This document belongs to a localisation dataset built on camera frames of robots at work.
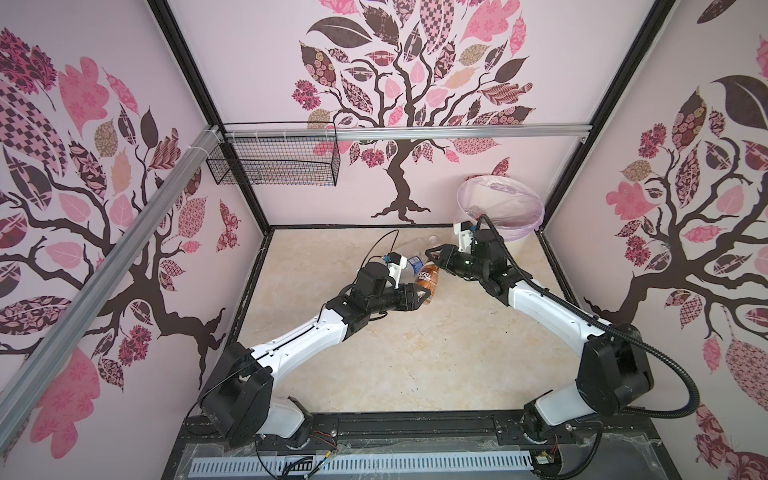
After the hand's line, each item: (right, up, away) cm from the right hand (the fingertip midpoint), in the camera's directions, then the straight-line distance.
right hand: (430, 249), depth 81 cm
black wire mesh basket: (-48, +31, +13) cm, 59 cm away
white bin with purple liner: (+31, +13, +17) cm, 37 cm away
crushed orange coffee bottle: (-1, -8, -5) cm, 10 cm away
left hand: (-2, -13, -4) cm, 14 cm away
